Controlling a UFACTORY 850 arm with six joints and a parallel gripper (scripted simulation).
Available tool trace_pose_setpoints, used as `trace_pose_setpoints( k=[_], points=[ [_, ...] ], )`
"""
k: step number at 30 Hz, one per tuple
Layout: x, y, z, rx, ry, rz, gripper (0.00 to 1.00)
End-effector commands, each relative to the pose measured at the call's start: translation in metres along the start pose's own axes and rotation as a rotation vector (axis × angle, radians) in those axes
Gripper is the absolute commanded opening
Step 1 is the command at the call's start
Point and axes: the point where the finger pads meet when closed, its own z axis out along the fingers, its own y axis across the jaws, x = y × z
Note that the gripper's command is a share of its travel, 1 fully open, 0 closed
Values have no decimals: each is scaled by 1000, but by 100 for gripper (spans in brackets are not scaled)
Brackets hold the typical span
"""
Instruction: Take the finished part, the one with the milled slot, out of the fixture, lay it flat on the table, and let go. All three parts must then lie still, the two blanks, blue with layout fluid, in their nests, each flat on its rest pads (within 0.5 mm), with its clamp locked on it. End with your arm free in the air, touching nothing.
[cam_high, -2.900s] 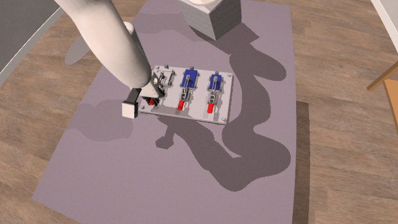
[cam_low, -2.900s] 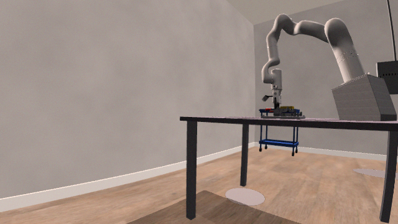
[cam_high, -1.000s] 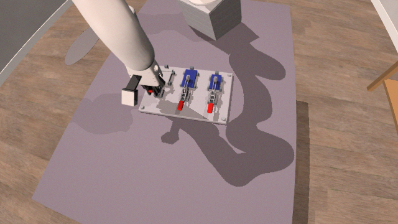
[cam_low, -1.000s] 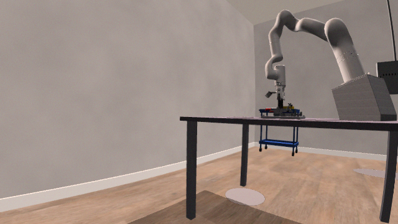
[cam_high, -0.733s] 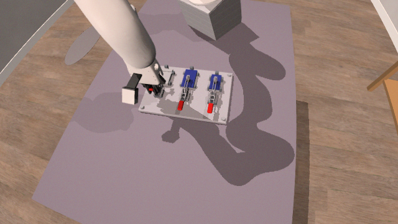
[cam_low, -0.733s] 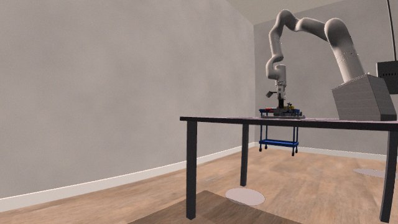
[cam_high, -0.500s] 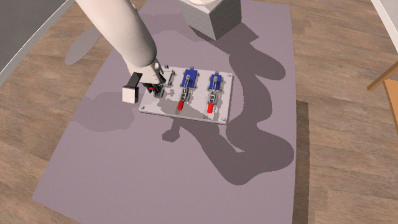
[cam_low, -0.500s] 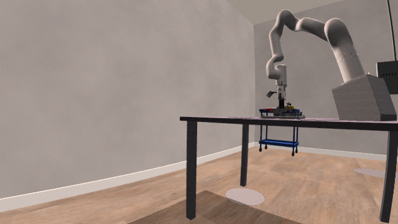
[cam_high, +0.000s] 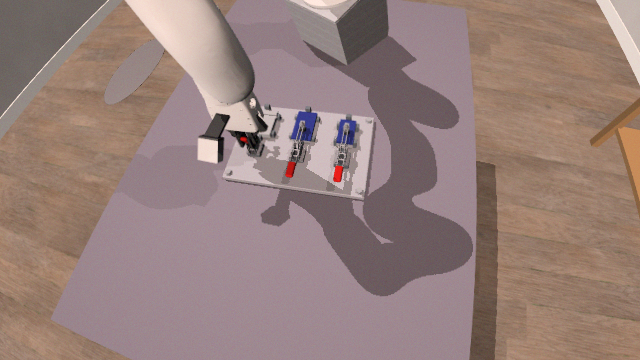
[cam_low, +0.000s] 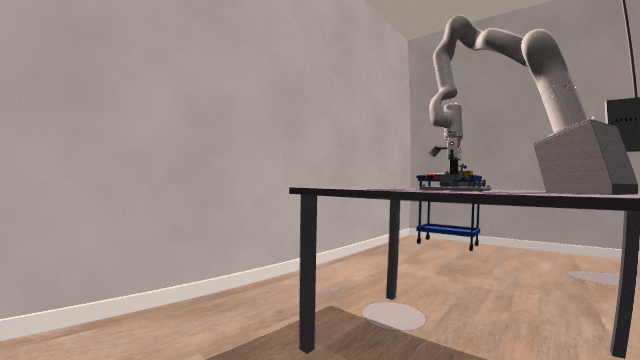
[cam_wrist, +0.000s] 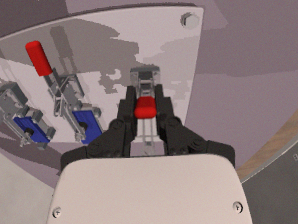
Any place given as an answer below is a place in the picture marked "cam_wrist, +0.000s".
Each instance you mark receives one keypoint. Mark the white fixture plate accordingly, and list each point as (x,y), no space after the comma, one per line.
(101,48)

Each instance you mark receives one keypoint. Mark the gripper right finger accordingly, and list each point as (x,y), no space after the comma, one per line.
(180,139)

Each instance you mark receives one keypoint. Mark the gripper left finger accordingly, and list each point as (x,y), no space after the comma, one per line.
(114,142)

